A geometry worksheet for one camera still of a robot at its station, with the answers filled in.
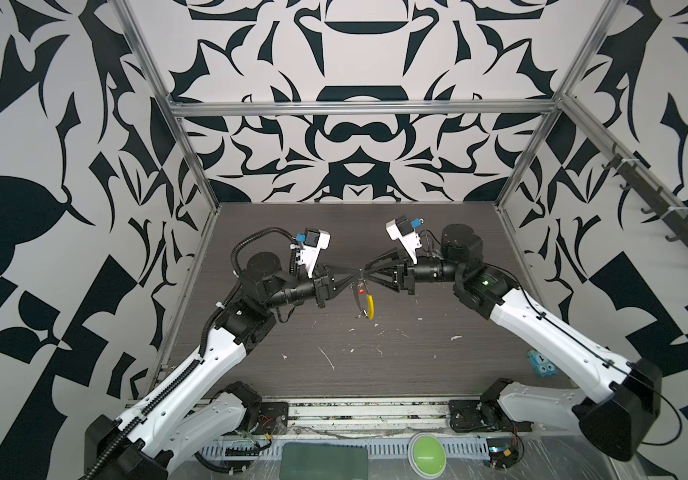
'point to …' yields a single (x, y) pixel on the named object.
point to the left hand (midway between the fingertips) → (362, 269)
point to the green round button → (427, 455)
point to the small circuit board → (502, 451)
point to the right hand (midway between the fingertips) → (369, 273)
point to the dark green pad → (323, 461)
